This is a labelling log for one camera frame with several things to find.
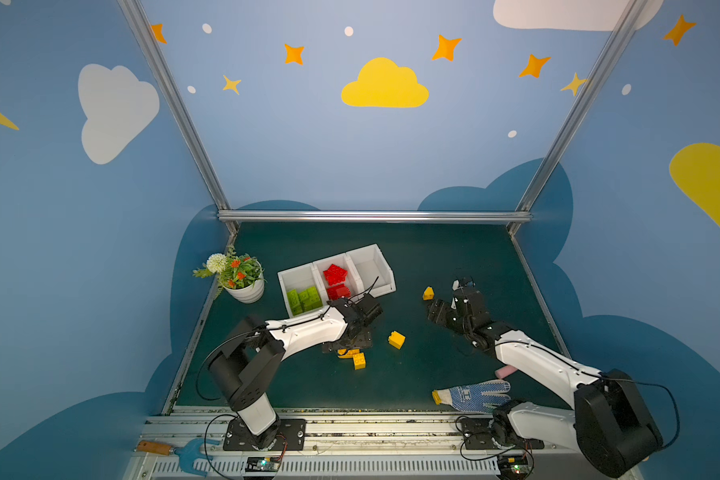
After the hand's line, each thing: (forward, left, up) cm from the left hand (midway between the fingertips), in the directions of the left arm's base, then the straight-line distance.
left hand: (356, 344), depth 88 cm
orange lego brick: (-7, +2, +10) cm, 13 cm away
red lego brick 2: (+18, +7, +1) cm, 19 cm away
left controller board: (-29, +22, -2) cm, 37 cm away
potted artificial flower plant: (+15, +35, +13) cm, 40 cm away
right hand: (+10, -25, +7) cm, 27 cm away
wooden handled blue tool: (-27, +41, -2) cm, 49 cm away
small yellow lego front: (-5, -1, 0) cm, 5 cm away
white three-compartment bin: (+22, +2, +4) cm, 23 cm away
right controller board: (-29, -39, -3) cm, 49 cm away
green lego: (+14, +17, +2) cm, 22 cm away
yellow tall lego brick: (+2, -12, 0) cm, 12 cm away
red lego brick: (+25, +8, 0) cm, 26 cm away
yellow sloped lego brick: (+18, -24, 0) cm, 30 cm away
